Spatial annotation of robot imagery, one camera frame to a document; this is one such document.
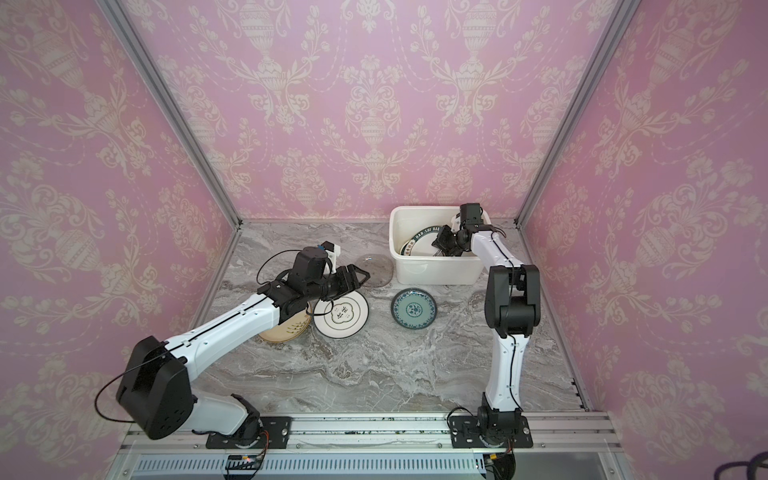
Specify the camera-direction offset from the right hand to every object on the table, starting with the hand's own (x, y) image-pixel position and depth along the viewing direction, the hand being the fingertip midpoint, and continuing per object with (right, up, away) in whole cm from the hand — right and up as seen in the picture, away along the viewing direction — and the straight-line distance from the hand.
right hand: (434, 241), depth 101 cm
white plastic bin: (-10, +7, +1) cm, 12 cm away
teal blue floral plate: (-7, -22, -4) cm, 23 cm away
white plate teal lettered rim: (-4, -1, +5) cm, 7 cm away
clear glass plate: (-19, -10, +6) cm, 22 cm away
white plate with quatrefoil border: (-30, -24, -6) cm, 39 cm away
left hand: (-22, -11, -21) cm, 32 cm away
